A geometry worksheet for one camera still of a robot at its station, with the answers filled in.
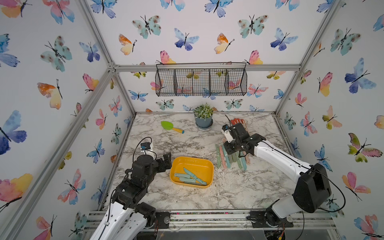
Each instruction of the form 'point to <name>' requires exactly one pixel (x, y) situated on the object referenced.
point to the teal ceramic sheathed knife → (226, 157)
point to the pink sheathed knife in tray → (248, 159)
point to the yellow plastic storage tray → (192, 172)
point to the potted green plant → (203, 116)
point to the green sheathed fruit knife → (218, 155)
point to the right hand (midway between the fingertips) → (229, 144)
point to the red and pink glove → (236, 121)
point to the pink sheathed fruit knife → (222, 157)
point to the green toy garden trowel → (169, 126)
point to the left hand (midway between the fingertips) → (164, 154)
